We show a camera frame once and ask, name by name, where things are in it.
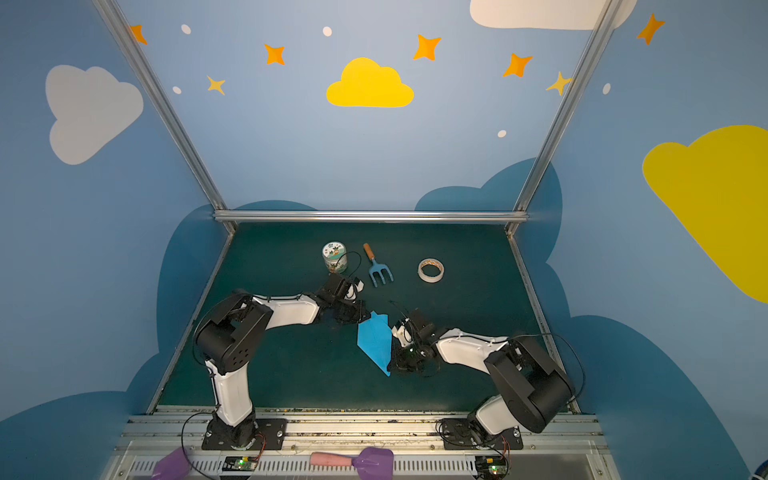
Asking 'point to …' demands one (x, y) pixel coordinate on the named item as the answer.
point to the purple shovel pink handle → (374, 463)
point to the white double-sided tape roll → (431, 279)
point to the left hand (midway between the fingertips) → (371, 316)
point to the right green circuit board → (491, 465)
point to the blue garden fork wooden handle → (377, 268)
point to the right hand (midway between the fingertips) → (389, 366)
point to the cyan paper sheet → (375, 339)
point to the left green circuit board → (240, 463)
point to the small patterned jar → (336, 256)
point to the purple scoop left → (173, 466)
